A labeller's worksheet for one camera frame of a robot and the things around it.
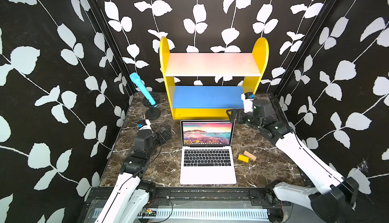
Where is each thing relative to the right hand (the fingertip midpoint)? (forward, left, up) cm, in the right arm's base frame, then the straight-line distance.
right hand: (232, 107), depth 76 cm
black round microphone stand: (+15, +51, -26) cm, 59 cm away
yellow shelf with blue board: (+20, +9, -19) cm, 29 cm away
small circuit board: (-42, +41, -28) cm, 65 cm away
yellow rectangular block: (-16, -9, -27) cm, 33 cm away
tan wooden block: (-14, -14, -28) cm, 34 cm away
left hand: (-8, +34, -7) cm, 36 cm away
